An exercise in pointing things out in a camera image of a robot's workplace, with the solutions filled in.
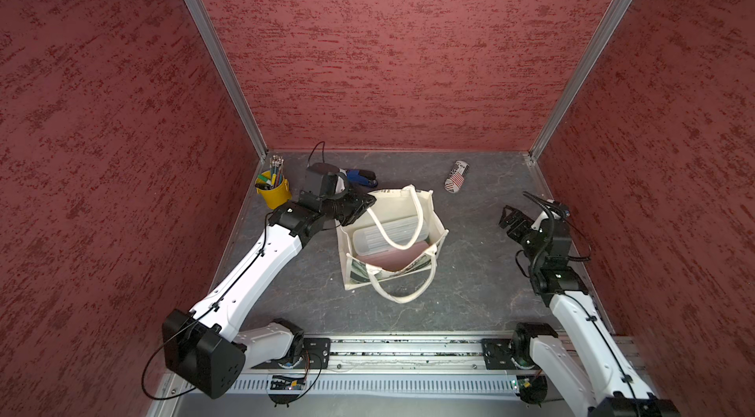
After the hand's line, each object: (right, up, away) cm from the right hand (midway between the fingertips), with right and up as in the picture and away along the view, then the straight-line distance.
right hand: (511, 218), depth 82 cm
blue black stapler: (-45, +12, +25) cm, 53 cm away
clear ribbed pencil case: (-41, -5, -3) cm, 41 cm away
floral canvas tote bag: (-34, +5, -6) cm, 35 cm away
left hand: (-38, +5, -8) cm, 40 cm away
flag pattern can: (-9, +12, +28) cm, 32 cm away
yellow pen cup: (-75, +9, +16) cm, 77 cm away
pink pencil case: (-34, -12, -1) cm, 36 cm away
